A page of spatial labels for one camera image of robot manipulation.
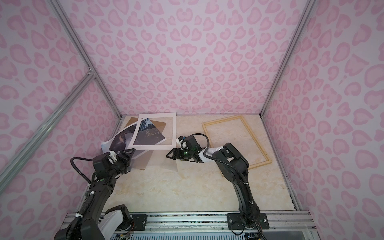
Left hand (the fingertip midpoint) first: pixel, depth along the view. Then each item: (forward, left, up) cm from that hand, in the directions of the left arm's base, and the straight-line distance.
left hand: (135, 150), depth 82 cm
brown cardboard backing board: (+5, +2, -15) cm, 16 cm away
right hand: (+2, -19, -12) cm, 22 cm away
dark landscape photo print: (+24, +2, -16) cm, 29 cm away
